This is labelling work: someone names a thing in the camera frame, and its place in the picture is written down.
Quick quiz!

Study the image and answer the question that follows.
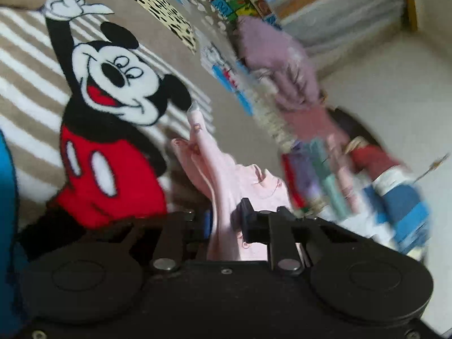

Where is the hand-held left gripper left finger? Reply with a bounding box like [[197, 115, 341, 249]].
[[116, 210, 213, 274]]

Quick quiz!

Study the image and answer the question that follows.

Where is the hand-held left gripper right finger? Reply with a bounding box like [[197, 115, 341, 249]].
[[236, 198, 363, 277]]

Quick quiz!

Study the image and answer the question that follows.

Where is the pink printed garment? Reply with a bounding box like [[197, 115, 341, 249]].
[[171, 102, 312, 262]]

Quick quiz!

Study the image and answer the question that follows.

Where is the red folded garment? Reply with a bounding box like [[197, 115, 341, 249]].
[[282, 152, 308, 210]]

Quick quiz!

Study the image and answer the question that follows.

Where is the teal folded garment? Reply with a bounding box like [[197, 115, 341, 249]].
[[310, 138, 351, 220]]

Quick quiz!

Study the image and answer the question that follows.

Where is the pink folded garment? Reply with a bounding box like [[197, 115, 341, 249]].
[[327, 133, 365, 213]]

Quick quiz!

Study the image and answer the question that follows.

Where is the pink pillow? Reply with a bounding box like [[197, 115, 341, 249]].
[[285, 105, 340, 142]]

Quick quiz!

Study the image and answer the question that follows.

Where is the dark headboard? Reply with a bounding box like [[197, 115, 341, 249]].
[[328, 108, 390, 157]]

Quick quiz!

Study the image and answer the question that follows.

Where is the red blue white quilt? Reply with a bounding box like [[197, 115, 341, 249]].
[[348, 144, 436, 252]]

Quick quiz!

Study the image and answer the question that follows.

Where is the cartoon mouse printed blanket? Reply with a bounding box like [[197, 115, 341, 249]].
[[0, 0, 295, 338]]

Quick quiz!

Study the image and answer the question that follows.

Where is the purple quilt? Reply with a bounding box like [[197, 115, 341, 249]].
[[234, 15, 323, 111]]

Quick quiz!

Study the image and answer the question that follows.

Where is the grey curtain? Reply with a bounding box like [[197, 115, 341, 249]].
[[279, 0, 407, 47]]

